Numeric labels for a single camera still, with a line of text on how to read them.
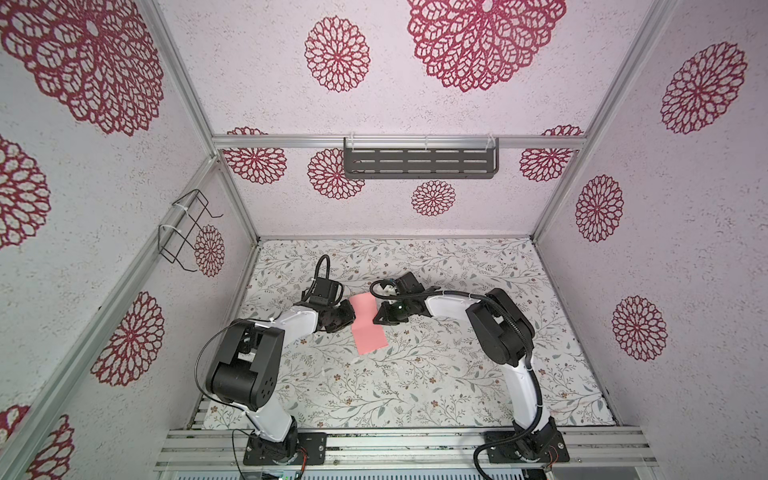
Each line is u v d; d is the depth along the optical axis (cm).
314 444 75
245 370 47
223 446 76
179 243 76
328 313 75
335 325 82
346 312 85
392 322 89
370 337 95
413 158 92
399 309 87
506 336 56
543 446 64
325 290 76
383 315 91
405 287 83
